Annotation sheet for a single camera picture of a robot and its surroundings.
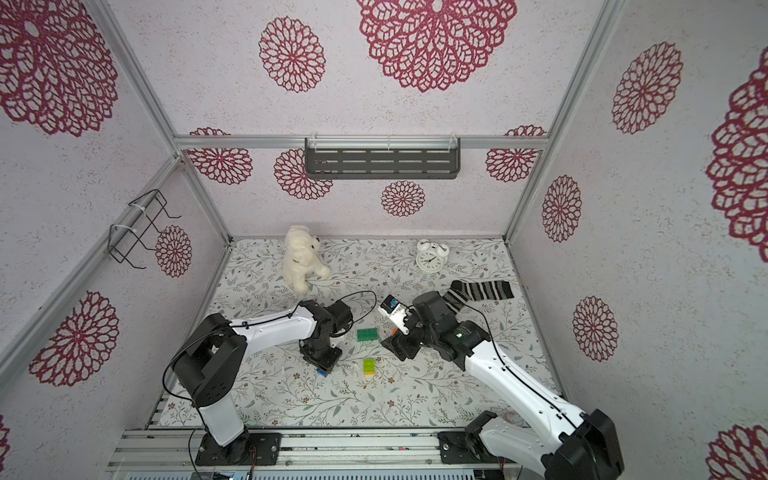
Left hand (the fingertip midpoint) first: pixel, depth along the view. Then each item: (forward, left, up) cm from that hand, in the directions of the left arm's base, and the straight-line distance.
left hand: (323, 368), depth 86 cm
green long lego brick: (+10, -12, 0) cm, 16 cm away
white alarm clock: (+37, -34, +5) cm, 51 cm away
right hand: (+5, -19, +15) cm, 25 cm away
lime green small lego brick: (0, -13, +1) cm, 13 cm away
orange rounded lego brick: (0, -20, +23) cm, 31 cm away
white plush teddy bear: (+29, +8, +14) cm, 34 cm away
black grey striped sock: (+27, -45, -2) cm, 52 cm away
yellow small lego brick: (-1, -13, -1) cm, 13 cm away
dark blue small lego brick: (-2, 0, 0) cm, 2 cm away
